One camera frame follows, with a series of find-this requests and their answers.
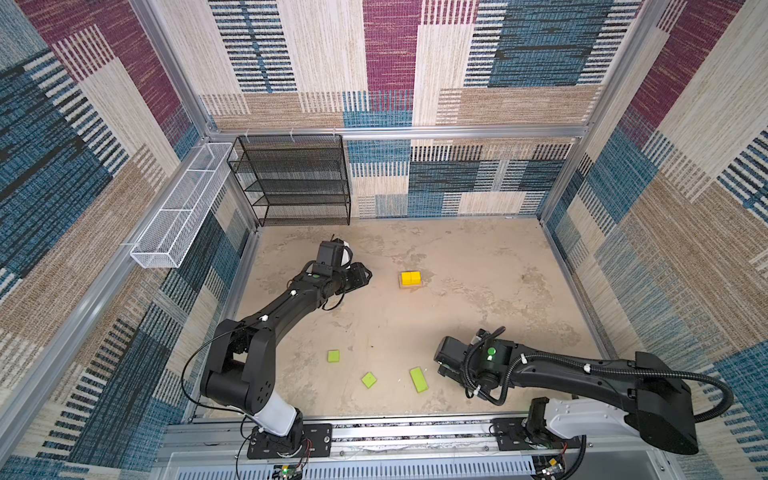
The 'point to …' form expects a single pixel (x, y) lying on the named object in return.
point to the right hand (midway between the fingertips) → (456, 380)
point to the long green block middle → (419, 380)
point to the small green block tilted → (369, 379)
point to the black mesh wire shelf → (294, 180)
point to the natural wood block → (410, 286)
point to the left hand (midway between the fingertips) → (369, 271)
